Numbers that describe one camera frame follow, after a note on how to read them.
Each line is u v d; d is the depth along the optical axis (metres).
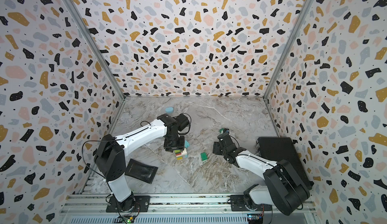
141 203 0.74
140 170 0.83
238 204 0.73
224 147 0.69
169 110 1.13
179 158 0.89
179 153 0.83
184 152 0.84
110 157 0.46
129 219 0.70
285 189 0.42
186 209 0.73
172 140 0.73
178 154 0.84
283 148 0.88
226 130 0.82
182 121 0.70
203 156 0.91
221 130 1.03
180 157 0.87
